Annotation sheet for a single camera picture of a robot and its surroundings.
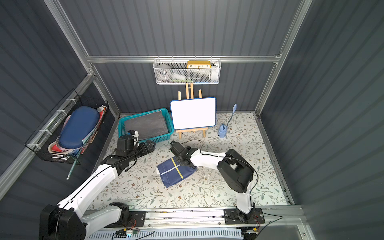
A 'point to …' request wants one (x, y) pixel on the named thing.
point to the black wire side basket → (44, 142)
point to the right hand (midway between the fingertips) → (188, 151)
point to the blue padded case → (78, 126)
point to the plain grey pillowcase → (147, 125)
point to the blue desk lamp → (222, 129)
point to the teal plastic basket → (165, 113)
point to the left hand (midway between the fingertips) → (150, 146)
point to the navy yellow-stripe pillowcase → (171, 171)
